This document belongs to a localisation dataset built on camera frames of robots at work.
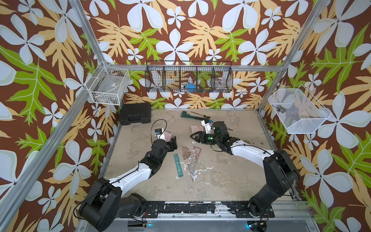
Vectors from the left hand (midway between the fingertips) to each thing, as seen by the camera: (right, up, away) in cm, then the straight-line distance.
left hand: (170, 136), depth 86 cm
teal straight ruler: (+4, -19, +5) cm, 20 cm away
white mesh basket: (+75, +14, -4) cm, 76 cm away
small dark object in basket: (+66, +17, -1) cm, 68 cm away
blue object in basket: (+13, +32, +9) cm, 35 cm away
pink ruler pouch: (+17, +4, +22) cm, 28 cm away
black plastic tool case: (-36, +16, +31) cm, 50 cm away
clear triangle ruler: (+14, -20, +4) cm, 25 cm away
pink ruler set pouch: (-1, +1, -8) cm, 8 cm away
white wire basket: (-38, +30, 0) cm, 49 cm away
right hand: (+13, 0, -1) cm, 13 cm away
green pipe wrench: (+9, +15, +31) cm, 35 cm away
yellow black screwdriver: (+25, +14, +30) cm, 41 cm away
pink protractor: (+9, -12, +10) cm, 19 cm away
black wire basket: (+12, +40, +13) cm, 44 cm away
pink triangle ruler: (+17, -12, +10) cm, 23 cm away
